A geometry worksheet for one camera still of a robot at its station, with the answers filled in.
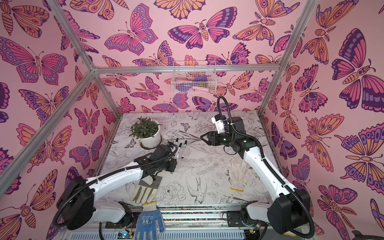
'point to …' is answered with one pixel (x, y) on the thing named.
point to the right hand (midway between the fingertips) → (205, 134)
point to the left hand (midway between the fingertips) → (177, 162)
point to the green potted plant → (144, 128)
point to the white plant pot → (153, 141)
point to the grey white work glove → (146, 190)
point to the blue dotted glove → (147, 223)
